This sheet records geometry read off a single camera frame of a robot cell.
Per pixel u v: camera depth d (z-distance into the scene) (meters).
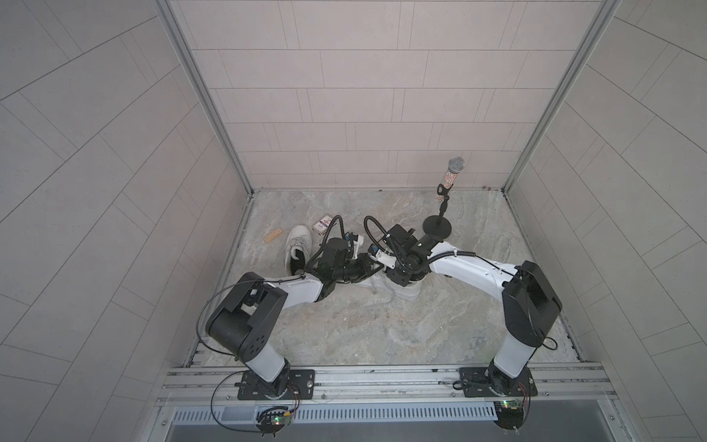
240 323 0.44
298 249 0.86
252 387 0.67
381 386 0.72
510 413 0.68
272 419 0.64
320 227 1.03
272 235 1.02
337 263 0.70
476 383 0.71
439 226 1.03
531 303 0.45
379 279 0.82
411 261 0.62
